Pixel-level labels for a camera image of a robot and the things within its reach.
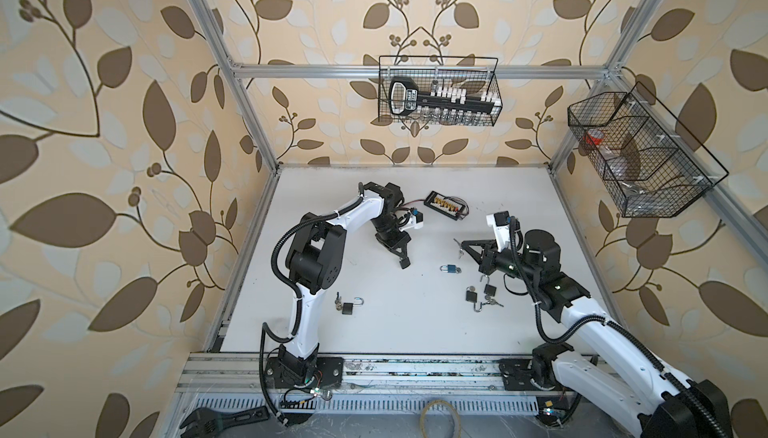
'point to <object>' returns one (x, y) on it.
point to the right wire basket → (650, 163)
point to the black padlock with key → (345, 307)
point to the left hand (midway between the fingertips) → (406, 251)
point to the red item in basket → (594, 137)
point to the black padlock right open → (472, 296)
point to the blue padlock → (450, 269)
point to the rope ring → (429, 405)
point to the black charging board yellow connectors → (453, 207)
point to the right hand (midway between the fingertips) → (465, 247)
